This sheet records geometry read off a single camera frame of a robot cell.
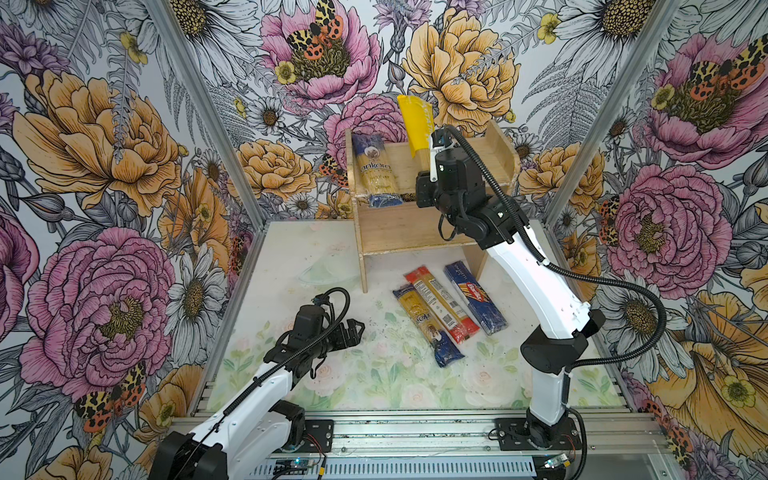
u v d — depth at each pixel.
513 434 0.74
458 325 0.91
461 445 0.73
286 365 0.57
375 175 0.68
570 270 1.13
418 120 0.69
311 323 0.66
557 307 0.45
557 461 0.72
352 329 0.76
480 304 0.95
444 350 0.85
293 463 0.71
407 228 0.92
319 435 0.74
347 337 0.76
